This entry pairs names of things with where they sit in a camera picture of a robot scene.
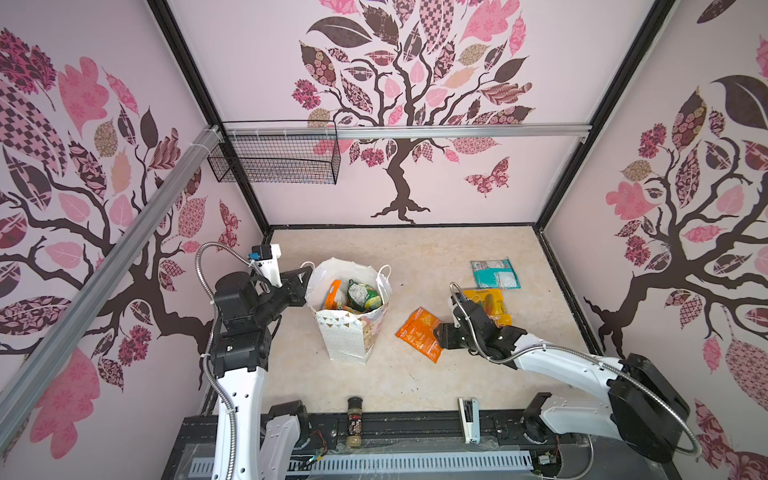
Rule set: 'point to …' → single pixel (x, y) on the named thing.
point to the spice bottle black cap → (354, 422)
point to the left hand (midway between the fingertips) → (313, 274)
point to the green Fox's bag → (363, 297)
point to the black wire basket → (277, 151)
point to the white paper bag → (349, 335)
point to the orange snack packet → (419, 333)
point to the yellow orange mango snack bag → (492, 302)
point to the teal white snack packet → (498, 274)
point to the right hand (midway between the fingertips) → (440, 328)
